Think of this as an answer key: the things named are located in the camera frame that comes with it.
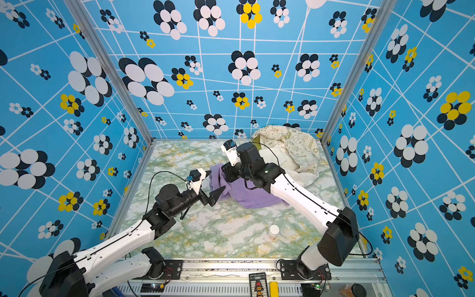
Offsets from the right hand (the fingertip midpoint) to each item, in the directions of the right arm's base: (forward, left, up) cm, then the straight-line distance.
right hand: (222, 167), depth 75 cm
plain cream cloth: (+22, -27, -17) cm, 39 cm away
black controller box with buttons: (-37, -14, -25) cm, 47 cm away
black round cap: (-39, -48, -18) cm, 64 cm away
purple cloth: (0, -5, -21) cm, 21 cm away
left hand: (-5, +1, 0) cm, 6 cm away
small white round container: (-19, -21, -19) cm, 34 cm away
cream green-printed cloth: (+29, -42, -18) cm, 54 cm away
